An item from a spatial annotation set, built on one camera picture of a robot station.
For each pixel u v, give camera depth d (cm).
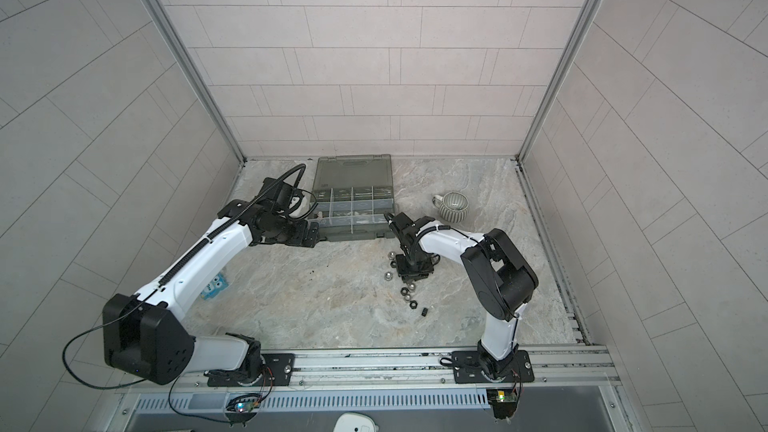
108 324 38
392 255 91
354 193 102
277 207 63
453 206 103
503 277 47
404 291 84
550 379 70
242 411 64
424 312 80
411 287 84
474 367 71
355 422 63
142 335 39
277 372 71
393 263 89
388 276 87
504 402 68
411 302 82
